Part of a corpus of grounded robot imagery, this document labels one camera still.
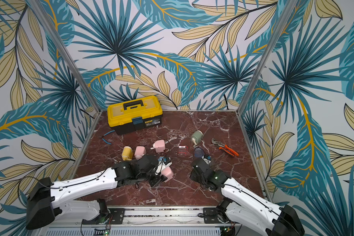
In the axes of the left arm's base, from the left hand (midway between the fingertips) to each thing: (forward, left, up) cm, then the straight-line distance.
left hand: (161, 175), depth 76 cm
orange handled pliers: (+24, -40, -10) cm, 47 cm away
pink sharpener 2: (+1, -3, +4) cm, 5 cm away
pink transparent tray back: (+21, -11, -11) cm, 27 cm away
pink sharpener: (+21, +4, -5) cm, 22 cm away
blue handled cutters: (+32, +43, -10) cm, 55 cm away
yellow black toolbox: (+38, +20, +5) cm, 43 cm away
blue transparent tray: (+19, -22, -10) cm, 31 cm away
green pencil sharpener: (+27, -20, -3) cm, 34 cm away
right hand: (+3, -16, -4) cm, 17 cm away
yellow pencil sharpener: (+15, +22, -5) cm, 27 cm away
